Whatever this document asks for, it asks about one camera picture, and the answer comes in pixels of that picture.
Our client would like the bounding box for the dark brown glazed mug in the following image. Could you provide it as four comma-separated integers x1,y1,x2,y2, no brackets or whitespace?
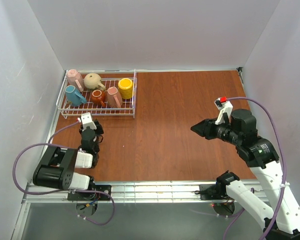
90,89,106,108

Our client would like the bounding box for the white mug pink handle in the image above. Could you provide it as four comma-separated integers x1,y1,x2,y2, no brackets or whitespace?
106,86,123,108

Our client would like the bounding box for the white mug blue handle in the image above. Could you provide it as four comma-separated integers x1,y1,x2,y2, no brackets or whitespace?
65,85,87,107

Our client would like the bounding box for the beige speckled round mug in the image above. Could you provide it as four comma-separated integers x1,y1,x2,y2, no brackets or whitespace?
83,73,106,91

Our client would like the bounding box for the yellow enamel mug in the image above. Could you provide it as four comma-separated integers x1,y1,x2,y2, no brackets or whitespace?
118,78,133,100

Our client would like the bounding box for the pink faceted mug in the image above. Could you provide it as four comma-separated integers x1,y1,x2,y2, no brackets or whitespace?
66,69,85,92

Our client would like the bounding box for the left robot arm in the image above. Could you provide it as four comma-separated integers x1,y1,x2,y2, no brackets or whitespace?
32,119,104,191

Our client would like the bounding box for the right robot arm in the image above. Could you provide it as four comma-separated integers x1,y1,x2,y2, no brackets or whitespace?
190,109,300,240

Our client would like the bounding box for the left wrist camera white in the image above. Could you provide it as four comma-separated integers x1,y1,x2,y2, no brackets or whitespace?
80,112,97,130

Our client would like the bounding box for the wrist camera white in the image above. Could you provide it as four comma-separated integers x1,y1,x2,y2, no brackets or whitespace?
80,112,97,130
214,96,233,125

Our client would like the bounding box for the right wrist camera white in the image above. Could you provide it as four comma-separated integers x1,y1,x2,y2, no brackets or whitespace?
214,96,233,125

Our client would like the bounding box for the white wire dish rack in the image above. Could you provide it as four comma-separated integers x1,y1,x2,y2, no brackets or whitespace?
56,69,138,119

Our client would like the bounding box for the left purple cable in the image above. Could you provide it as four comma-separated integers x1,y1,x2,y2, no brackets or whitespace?
12,119,116,226

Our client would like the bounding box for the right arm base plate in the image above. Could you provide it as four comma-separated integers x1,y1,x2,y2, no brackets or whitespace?
194,183,228,200

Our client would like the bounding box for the aluminium frame rail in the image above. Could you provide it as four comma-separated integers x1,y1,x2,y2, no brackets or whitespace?
22,181,216,204

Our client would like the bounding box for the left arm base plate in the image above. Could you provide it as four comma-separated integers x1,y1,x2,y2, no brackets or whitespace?
67,184,112,202

